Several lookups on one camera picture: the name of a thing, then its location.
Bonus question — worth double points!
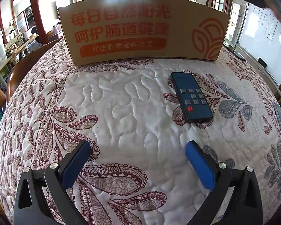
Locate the wooden bed frame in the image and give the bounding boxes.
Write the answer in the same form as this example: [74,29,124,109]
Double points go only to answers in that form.
[5,38,61,105]

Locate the whiteboard on wall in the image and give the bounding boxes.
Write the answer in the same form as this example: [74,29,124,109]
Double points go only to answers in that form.
[238,4,281,85]

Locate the dark blue remote control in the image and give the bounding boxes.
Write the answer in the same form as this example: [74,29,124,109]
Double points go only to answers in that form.
[170,72,213,123]

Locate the brown cardboard box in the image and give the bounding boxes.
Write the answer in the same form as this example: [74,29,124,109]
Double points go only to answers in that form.
[58,0,230,66]

